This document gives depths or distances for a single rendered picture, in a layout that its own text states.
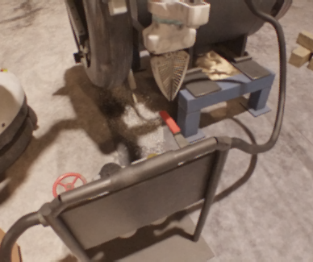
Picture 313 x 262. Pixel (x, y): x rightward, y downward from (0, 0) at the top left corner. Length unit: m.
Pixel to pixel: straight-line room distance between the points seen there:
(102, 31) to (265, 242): 0.94
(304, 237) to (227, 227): 0.32
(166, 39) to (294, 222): 0.90
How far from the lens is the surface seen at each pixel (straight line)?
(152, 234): 0.97
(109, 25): 0.80
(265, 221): 1.08
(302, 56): 2.13
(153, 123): 1.32
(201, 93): 1.11
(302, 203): 1.20
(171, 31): 0.47
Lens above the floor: 0.91
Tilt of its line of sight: 45 degrees down
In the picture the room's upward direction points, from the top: 1 degrees counter-clockwise
